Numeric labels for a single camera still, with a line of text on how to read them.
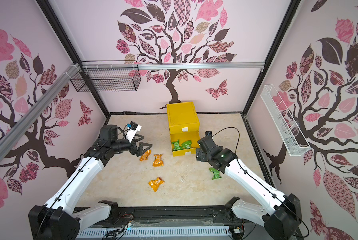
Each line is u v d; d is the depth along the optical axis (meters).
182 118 0.90
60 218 0.37
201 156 0.70
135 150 0.66
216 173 0.87
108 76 0.95
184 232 0.70
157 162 0.92
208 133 0.68
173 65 0.94
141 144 0.66
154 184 0.83
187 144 0.91
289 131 0.76
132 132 0.65
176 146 0.90
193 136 0.97
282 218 0.37
